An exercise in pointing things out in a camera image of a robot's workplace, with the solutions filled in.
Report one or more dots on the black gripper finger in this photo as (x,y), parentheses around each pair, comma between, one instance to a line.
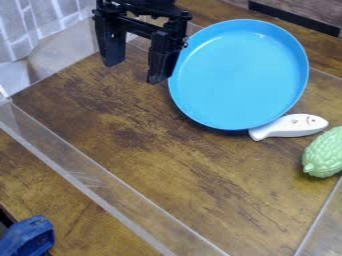
(111,40)
(163,53)

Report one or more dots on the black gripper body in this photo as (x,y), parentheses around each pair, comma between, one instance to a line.
(116,16)

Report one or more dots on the blue round tray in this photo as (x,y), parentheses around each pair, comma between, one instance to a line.
(241,75)

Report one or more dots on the white toy fish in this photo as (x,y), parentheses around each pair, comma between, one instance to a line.
(293,125)

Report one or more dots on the clear acrylic enclosure wall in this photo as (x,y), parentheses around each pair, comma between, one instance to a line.
(138,182)

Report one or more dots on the green bitter melon toy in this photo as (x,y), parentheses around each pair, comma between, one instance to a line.
(322,156)

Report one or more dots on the white grid cloth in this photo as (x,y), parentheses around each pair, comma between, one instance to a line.
(30,20)

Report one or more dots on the blue clamp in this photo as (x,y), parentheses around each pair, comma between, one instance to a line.
(28,237)

